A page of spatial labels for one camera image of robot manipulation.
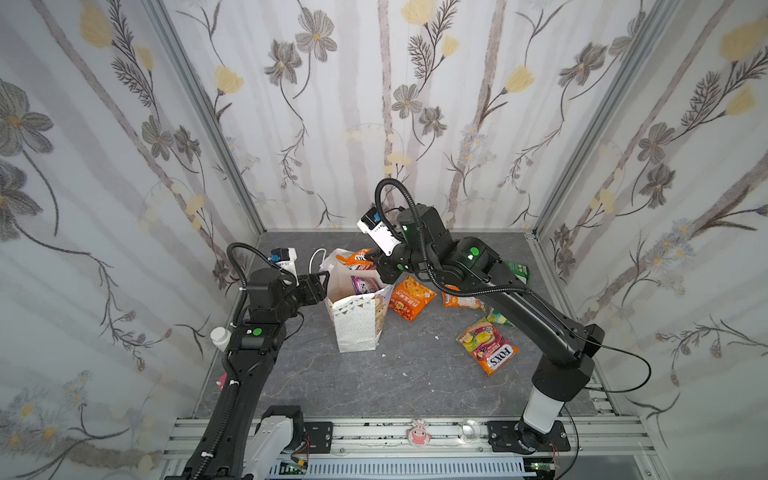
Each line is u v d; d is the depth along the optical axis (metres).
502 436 0.74
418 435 0.72
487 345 0.88
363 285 0.82
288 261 0.66
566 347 0.42
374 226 0.54
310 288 0.65
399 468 0.70
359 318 0.78
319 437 0.73
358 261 0.67
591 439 0.76
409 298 0.98
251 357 0.50
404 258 0.54
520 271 1.07
